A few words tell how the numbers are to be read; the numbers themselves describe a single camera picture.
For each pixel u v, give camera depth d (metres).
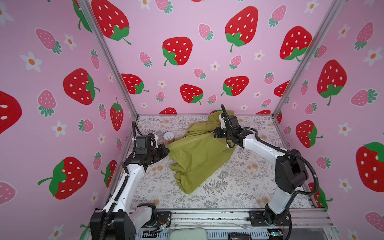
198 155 0.89
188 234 0.68
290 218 0.68
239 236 0.74
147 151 0.62
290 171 0.48
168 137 1.01
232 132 0.70
